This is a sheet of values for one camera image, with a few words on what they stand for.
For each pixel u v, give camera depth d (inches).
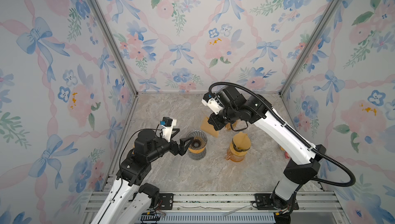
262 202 29.0
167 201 29.0
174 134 27.0
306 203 30.0
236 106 19.2
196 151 31.5
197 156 33.6
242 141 31.3
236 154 31.4
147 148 19.3
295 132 16.8
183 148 23.0
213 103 23.6
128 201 18.0
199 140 32.3
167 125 22.0
